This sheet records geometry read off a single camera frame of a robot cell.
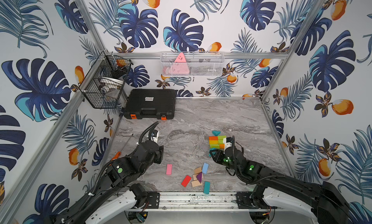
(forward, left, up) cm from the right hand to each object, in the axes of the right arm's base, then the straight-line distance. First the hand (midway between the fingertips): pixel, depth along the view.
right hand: (210, 152), depth 80 cm
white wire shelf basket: (+48, +10, +25) cm, 56 cm away
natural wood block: (-14, +8, -10) cm, 19 cm away
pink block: (-7, +23, -9) cm, 26 cm away
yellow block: (+12, -4, -10) cm, 16 cm away
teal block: (+18, -6, -8) cm, 20 cm away
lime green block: (+9, -5, -9) cm, 14 cm away
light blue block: (-6, +3, -10) cm, 12 cm away
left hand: (-3, +26, +13) cm, 29 cm away
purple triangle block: (-11, +6, -8) cm, 15 cm away
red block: (-12, +14, -11) cm, 22 cm away
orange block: (+15, -5, -9) cm, 18 cm away
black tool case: (+41, +42, -4) cm, 58 cm away
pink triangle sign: (+45, +18, +26) cm, 54 cm away
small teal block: (-2, +1, 0) cm, 2 cm away
